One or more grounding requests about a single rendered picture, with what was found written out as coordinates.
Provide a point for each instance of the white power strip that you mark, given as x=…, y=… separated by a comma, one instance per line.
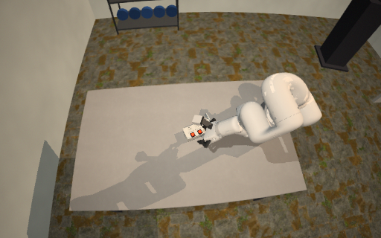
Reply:
x=194, y=131

